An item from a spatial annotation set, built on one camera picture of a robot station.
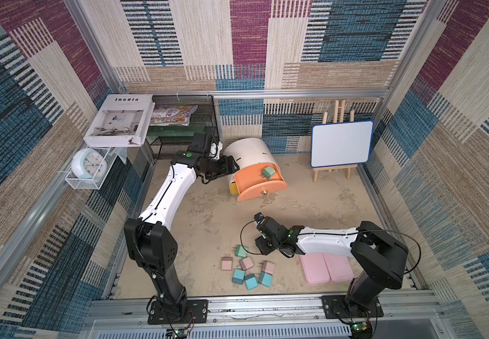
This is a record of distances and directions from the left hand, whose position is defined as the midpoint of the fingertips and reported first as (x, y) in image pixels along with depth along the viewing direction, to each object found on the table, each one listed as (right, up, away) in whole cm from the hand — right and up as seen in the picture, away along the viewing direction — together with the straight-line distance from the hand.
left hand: (231, 168), depth 83 cm
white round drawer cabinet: (+7, +8, +10) cm, 14 cm away
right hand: (+12, -29, +6) cm, 32 cm away
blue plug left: (+3, -40, -4) cm, 40 cm away
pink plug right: (+14, -37, -2) cm, 40 cm away
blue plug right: (+13, -41, -4) cm, 43 cm away
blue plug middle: (+7, -41, -5) cm, 42 cm away
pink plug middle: (+6, -37, 0) cm, 37 cm away
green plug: (+15, -2, +4) cm, 15 cm away
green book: (-26, +17, +11) cm, 33 cm away
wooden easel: (+41, +22, +14) cm, 49 cm away
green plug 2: (+12, -29, -4) cm, 32 cm away
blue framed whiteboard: (+51, +12, +19) cm, 55 cm away
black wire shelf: (-39, +15, +33) cm, 54 cm away
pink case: (+35, -38, -2) cm, 51 cm away
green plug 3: (+4, -34, +5) cm, 34 cm away
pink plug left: (-2, -37, 0) cm, 37 cm away
